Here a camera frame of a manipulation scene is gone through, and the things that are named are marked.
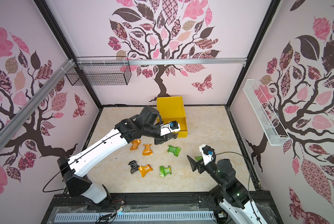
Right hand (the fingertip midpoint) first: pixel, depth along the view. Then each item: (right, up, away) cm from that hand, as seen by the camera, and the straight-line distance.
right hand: (195, 153), depth 71 cm
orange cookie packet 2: (-29, -14, +13) cm, 35 cm away
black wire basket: (-62, +51, +24) cm, 84 cm away
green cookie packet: (-9, -4, +21) cm, 24 cm away
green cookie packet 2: (-17, -14, +12) cm, 26 cm away
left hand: (-13, +9, -2) cm, 16 cm away
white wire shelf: (+42, +14, +3) cm, 45 cm away
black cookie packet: (-36, -12, +14) cm, 40 cm away
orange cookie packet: (-29, -4, +22) cm, 36 cm away
